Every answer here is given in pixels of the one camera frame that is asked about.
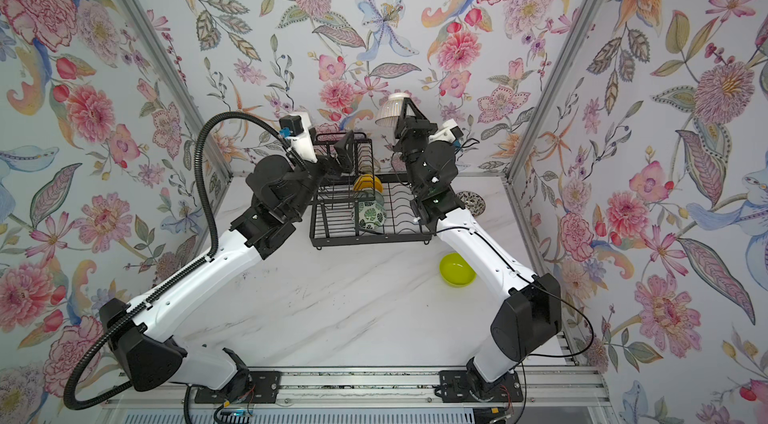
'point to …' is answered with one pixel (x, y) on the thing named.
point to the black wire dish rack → (354, 203)
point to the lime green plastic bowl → (456, 271)
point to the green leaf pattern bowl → (371, 209)
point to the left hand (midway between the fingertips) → (339, 132)
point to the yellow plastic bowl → (367, 181)
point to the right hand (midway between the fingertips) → (400, 94)
